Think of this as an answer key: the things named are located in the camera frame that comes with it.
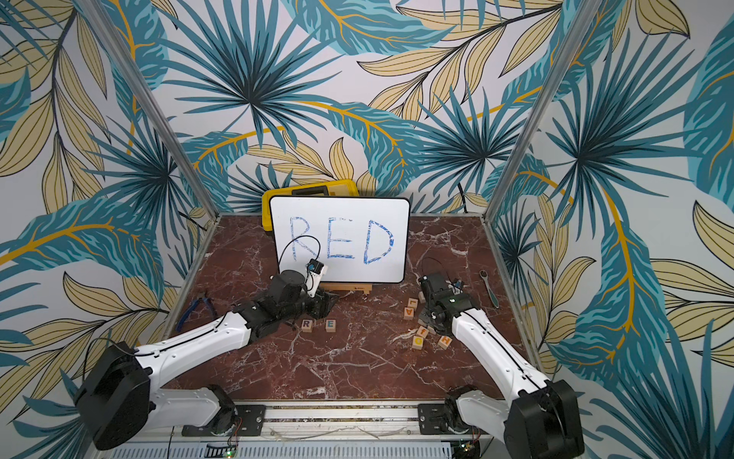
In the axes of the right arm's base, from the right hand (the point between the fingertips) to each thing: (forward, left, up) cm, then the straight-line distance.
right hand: (434, 317), depth 84 cm
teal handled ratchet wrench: (+19, -22, -6) cm, 30 cm away
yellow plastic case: (+46, +32, +10) cm, 57 cm away
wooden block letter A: (+4, +6, -6) cm, 9 cm away
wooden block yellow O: (-5, +5, -7) cm, 9 cm away
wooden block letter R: (+1, +38, -5) cm, 38 cm away
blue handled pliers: (+12, +74, -7) cm, 75 cm away
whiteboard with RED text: (+21, +21, +11) cm, 31 cm away
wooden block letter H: (-5, -3, -6) cm, 9 cm away
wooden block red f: (-2, +3, -6) cm, 7 cm away
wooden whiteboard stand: (+12, +21, -2) cm, 24 cm away
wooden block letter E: (+1, +31, -6) cm, 31 cm away
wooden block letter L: (+7, +4, -6) cm, 10 cm away
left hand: (+4, +30, +5) cm, 31 cm away
